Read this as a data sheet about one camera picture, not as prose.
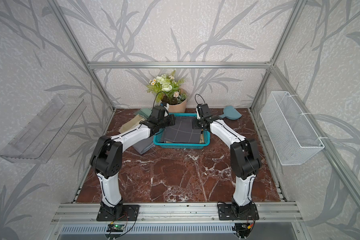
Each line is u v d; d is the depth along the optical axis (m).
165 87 0.90
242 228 0.74
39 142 0.64
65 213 0.75
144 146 0.94
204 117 0.74
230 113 1.19
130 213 0.73
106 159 0.51
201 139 0.96
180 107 1.03
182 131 0.97
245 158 0.50
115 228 0.71
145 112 1.16
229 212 0.73
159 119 0.75
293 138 0.60
